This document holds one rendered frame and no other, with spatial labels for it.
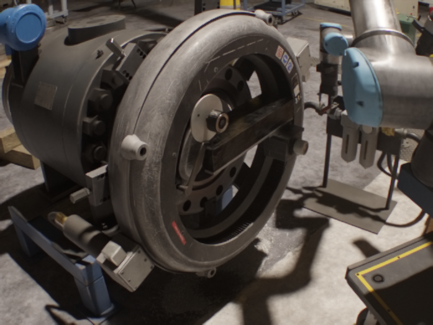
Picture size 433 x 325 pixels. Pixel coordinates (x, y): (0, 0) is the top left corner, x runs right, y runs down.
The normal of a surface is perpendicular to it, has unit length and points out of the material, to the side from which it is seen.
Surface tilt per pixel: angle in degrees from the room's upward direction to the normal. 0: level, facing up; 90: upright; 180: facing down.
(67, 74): 46
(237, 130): 2
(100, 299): 90
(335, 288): 0
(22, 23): 90
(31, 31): 90
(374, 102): 94
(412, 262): 0
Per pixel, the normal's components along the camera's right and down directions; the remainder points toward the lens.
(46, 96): -0.55, -0.07
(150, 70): -0.41, -0.40
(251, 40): 0.79, 0.28
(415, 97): -0.11, 0.38
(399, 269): -0.02, -0.88
